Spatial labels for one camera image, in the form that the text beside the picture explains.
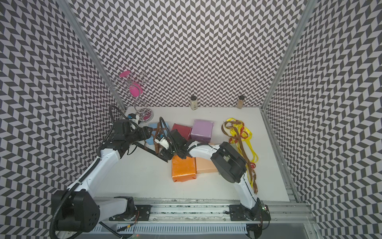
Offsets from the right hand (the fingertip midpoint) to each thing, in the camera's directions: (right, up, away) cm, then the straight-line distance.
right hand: (162, 153), depth 87 cm
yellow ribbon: (+57, +5, +12) cm, 58 cm away
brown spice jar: (+54, +33, +27) cm, 69 cm away
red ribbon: (+54, +9, +16) cm, 57 cm away
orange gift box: (+13, -8, -6) cm, 17 cm away
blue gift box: (-9, +6, +6) cm, 13 cm away
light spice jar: (+18, +33, +25) cm, 45 cm away
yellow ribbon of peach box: (+51, +9, +15) cm, 54 cm away
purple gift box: (+24, +13, +9) cm, 29 cm away
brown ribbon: (-5, +14, +9) cm, 17 cm away
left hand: (-7, +14, -4) cm, 16 cm away
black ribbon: (-9, -1, +9) cm, 13 cm away
